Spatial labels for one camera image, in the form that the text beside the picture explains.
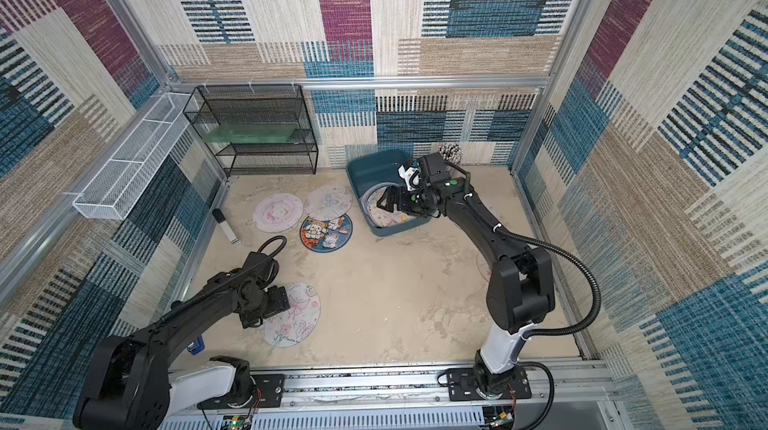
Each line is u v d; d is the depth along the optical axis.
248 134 0.95
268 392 0.73
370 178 1.16
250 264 0.72
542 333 0.52
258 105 1.02
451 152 1.01
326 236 1.02
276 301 0.79
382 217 1.02
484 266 0.94
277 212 1.08
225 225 1.00
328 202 1.11
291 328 0.83
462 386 0.73
